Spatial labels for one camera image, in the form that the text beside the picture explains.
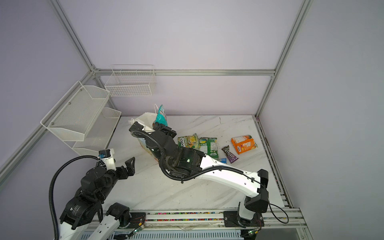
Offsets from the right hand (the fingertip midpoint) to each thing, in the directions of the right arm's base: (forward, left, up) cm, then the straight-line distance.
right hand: (156, 122), depth 58 cm
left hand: (-7, +18, -19) cm, 27 cm away
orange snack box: (+19, -47, -41) cm, 65 cm away
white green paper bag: (+24, +16, -23) cm, 37 cm away
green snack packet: (+16, -23, -41) cm, 50 cm away
